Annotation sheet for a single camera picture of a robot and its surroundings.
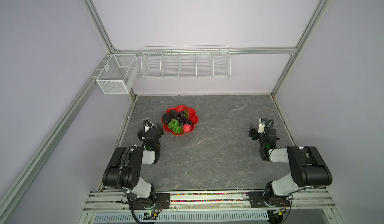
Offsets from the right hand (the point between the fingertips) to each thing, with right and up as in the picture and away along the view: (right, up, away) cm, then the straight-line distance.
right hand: (259, 127), depth 94 cm
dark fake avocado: (-60, +5, +6) cm, 61 cm away
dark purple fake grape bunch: (-50, +4, +8) cm, 51 cm away
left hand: (-69, +1, -2) cm, 69 cm away
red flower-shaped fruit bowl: (-60, -1, +3) cm, 60 cm away
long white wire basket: (-47, +43, +3) cm, 64 cm away
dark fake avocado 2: (-56, +8, +9) cm, 57 cm away
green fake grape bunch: (-55, +1, +3) cm, 55 cm away
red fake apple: (-46, -1, 0) cm, 46 cm away
